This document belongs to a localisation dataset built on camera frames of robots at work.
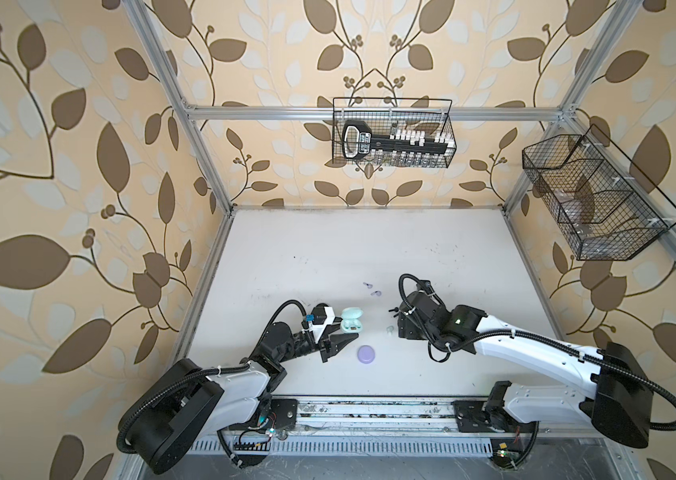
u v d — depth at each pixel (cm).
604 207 73
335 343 69
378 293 95
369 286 99
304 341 68
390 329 89
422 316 61
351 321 74
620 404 39
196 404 44
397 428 74
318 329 68
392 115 90
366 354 85
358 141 84
